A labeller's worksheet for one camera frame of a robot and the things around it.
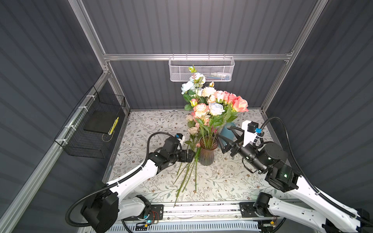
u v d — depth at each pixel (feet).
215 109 2.12
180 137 2.42
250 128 1.59
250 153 1.66
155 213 2.37
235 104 1.99
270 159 1.40
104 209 1.32
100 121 2.49
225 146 1.70
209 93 2.28
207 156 2.71
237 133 2.00
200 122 2.07
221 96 2.23
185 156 2.37
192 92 2.16
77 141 2.19
